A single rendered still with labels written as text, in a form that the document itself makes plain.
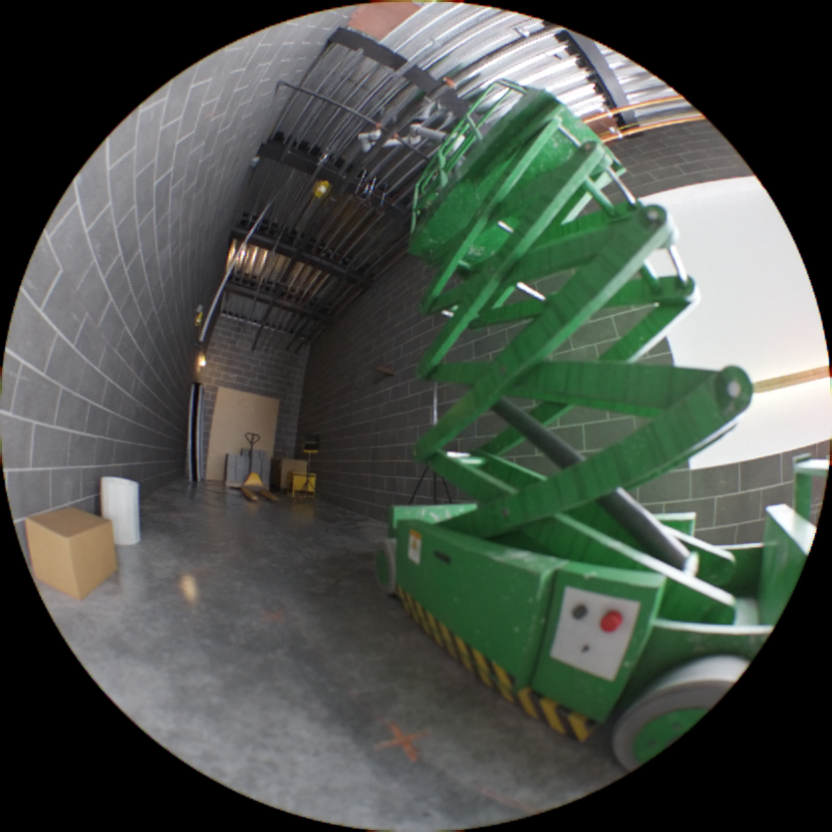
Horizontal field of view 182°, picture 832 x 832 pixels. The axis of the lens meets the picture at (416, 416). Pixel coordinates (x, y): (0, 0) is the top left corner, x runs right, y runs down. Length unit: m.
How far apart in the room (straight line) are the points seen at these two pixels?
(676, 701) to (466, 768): 0.41
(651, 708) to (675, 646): 0.13
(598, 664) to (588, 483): 0.42
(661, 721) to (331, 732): 0.66
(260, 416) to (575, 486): 7.36
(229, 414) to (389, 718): 7.25
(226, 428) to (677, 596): 7.64
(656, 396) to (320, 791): 1.08
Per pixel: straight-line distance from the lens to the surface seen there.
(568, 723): 0.77
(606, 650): 0.62
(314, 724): 0.80
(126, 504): 1.94
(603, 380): 0.74
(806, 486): 1.07
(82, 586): 1.36
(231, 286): 6.87
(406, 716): 0.82
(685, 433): 0.61
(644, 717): 0.64
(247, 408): 7.55
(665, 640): 0.65
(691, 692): 0.58
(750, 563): 1.20
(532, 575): 0.59
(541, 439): 1.01
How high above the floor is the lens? 0.66
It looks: 13 degrees up
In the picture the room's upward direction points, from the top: 2 degrees clockwise
